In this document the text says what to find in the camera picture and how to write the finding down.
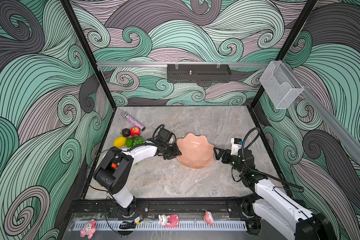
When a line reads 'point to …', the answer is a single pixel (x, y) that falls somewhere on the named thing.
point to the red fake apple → (134, 131)
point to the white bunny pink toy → (171, 221)
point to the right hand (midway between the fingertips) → (220, 149)
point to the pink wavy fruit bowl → (196, 151)
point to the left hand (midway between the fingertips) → (181, 153)
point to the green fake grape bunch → (137, 140)
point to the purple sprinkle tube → (133, 120)
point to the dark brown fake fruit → (126, 132)
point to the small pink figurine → (209, 218)
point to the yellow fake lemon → (120, 141)
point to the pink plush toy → (89, 229)
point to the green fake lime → (129, 142)
